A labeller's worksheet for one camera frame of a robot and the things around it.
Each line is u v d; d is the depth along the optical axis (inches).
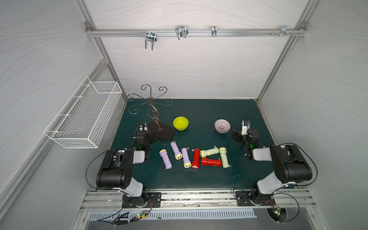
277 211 28.3
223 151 34.8
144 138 28.2
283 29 30.1
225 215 27.6
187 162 32.9
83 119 27.2
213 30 30.8
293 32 30.8
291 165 18.3
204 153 34.6
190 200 29.6
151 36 30.8
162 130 39.4
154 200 29.0
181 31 30.1
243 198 28.8
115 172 17.5
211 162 33.2
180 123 40.8
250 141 28.8
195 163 33.0
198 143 37.6
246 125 32.3
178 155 33.9
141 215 27.1
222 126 39.9
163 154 34.4
